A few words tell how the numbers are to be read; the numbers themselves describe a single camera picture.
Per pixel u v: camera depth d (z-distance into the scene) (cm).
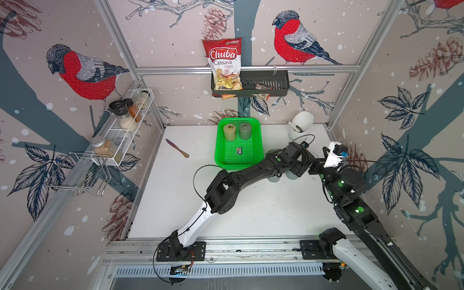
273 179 96
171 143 114
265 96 90
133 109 76
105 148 60
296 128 107
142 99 85
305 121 105
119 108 68
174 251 64
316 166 59
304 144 78
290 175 81
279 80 95
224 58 82
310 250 72
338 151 54
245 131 110
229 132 109
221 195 55
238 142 114
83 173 57
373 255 47
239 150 107
